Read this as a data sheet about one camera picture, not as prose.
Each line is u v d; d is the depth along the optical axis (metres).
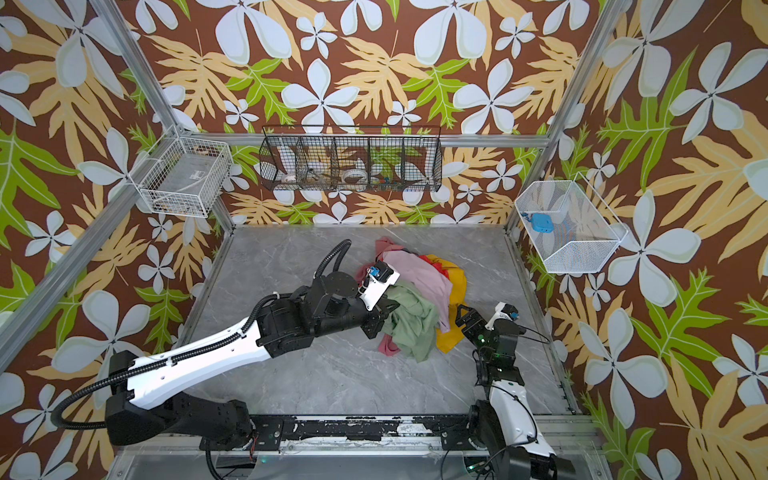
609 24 0.69
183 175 0.86
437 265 0.94
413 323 0.70
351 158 0.96
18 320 0.50
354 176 0.99
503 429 0.53
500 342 0.64
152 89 0.80
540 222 0.86
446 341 0.87
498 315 0.77
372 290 0.53
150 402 0.41
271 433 0.74
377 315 0.54
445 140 0.91
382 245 1.19
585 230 0.78
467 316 0.77
